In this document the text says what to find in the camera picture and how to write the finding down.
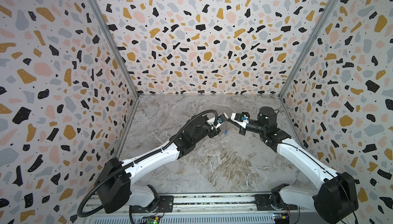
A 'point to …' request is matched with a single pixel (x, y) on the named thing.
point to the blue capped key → (226, 132)
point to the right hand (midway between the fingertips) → (229, 115)
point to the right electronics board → (281, 218)
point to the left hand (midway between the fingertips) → (221, 113)
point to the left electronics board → (153, 220)
